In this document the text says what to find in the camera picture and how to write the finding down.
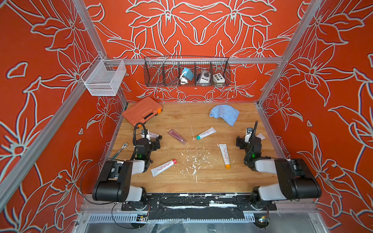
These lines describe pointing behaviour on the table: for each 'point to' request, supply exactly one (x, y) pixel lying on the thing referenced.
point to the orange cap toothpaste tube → (225, 155)
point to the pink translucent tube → (175, 134)
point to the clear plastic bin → (104, 76)
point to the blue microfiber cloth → (230, 114)
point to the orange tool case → (139, 114)
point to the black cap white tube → (155, 136)
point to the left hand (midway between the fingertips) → (150, 137)
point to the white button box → (218, 78)
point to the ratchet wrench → (124, 145)
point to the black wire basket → (165, 71)
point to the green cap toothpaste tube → (208, 132)
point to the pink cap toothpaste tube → (156, 170)
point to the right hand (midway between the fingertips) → (244, 135)
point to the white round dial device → (205, 77)
